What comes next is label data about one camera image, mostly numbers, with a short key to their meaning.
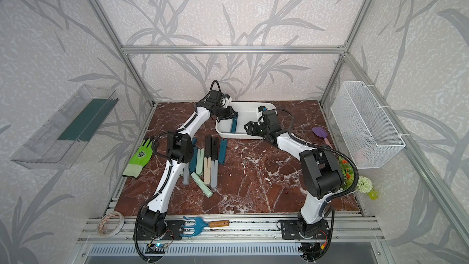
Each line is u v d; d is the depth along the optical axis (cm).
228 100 102
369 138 62
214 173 87
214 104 90
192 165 89
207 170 89
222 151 97
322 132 104
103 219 75
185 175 86
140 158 94
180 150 71
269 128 74
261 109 85
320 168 52
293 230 73
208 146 98
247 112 116
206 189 83
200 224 76
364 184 71
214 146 97
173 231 72
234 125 105
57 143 64
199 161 92
